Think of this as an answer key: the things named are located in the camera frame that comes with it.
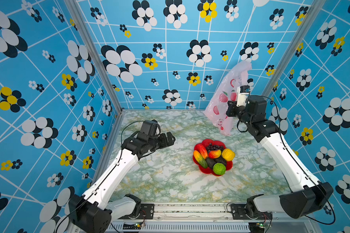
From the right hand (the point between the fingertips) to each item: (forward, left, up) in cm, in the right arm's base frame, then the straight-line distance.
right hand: (230, 101), depth 73 cm
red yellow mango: (-9, +13, -31) cm, 35 cm away
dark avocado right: (-17, +1, -32) cm, 36 cm away
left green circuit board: (-50, +47, -37) cm, 78 cm away
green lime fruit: (-24, +4, -29) cm, 37 cm away
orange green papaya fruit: (-17, +14, -31) cm, 38 cm away
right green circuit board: (-49, -12, -39) cm, 64 cm away
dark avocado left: (-18, +8, -32) cm, 38 cm away
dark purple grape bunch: (-8, +6, -33) cm, 34 cm away
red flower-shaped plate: (-19, -4, -34) cm, 39 cm away
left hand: (-14, +31, -14) cm, 36 cm away
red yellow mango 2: (-14, +5, -30) cm, 34 cm away
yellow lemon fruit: (-15, -3, -29) cm, 32 cm away
